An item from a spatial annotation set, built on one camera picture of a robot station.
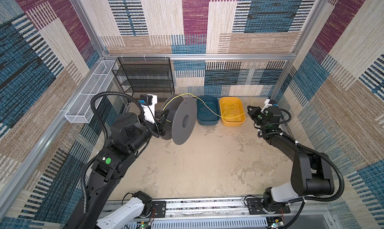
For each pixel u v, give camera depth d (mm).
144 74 1074
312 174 441
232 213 730
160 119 489
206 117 1066
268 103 799
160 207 741
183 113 535
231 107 1114
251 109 852
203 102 1157
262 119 756
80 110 879
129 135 410
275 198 626
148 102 476
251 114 792
